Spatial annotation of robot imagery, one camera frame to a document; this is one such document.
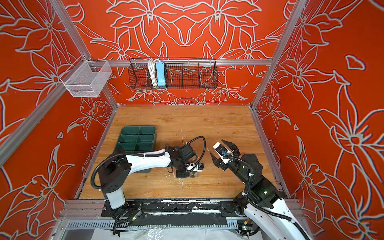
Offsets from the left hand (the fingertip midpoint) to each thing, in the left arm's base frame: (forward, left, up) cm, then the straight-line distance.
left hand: (189, 171), depth 84 cm
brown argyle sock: (-2, -3, +3) cm, 5 cm away
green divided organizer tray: (+17, +34, +5) cm, 38 cm away
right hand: (+3, -12, +25) cm, 28 cm away
